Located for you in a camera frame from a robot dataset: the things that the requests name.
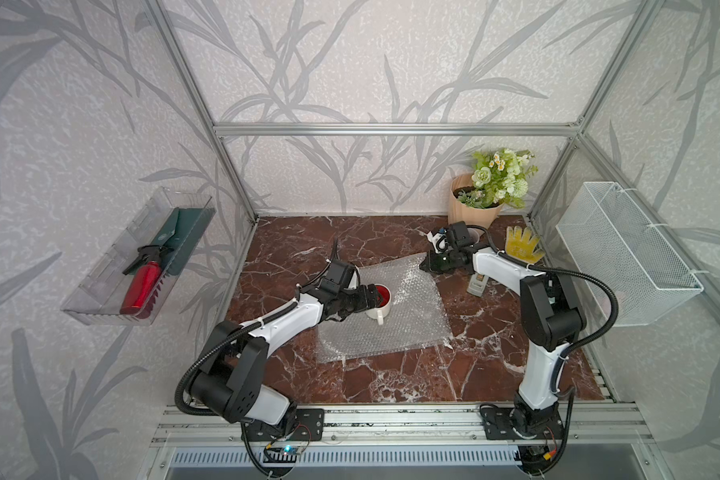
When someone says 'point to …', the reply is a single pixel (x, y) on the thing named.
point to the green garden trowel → (182, 234)
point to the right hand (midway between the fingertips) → (419, 264)
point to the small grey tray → (477, 284)
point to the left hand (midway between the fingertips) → (373, 301)
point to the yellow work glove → (518, 244)
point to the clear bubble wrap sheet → (416, 320)
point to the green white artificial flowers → (500, 179)
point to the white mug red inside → (383, 301)
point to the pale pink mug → (473, 236)
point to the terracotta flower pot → (460, 211)
